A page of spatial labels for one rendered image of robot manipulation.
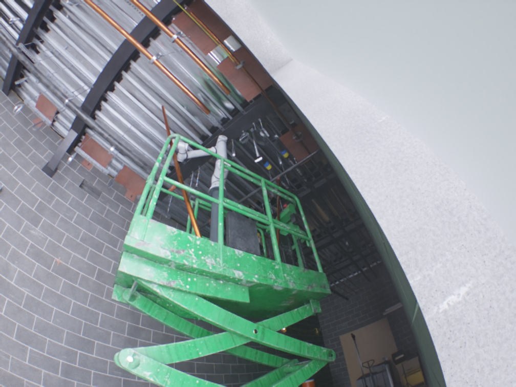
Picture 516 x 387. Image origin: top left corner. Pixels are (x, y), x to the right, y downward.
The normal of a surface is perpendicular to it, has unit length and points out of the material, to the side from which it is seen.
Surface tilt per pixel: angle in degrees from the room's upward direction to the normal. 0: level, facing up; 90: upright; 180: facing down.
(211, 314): 90
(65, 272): 90
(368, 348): 90
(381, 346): 90
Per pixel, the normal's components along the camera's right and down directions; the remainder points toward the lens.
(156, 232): 0.59, -0.64
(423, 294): -0.60, -0.55
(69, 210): 0.79, -0.51
